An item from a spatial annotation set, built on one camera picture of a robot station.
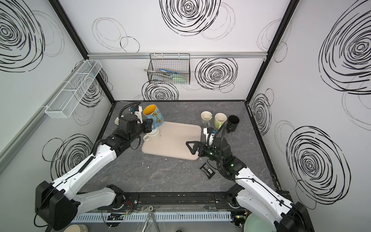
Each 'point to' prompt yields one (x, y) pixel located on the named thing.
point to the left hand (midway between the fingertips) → (152, 119)
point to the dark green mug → (117, 121)
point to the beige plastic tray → (172, 139)
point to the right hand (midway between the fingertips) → (189, 146)
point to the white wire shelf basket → (71, 94)
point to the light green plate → (257, 223)
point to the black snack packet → (208, 172)
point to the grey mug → (206, 117)
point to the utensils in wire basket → (173, 76)
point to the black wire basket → (169, 68)
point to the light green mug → (220, 119)
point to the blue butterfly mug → (151, 111)
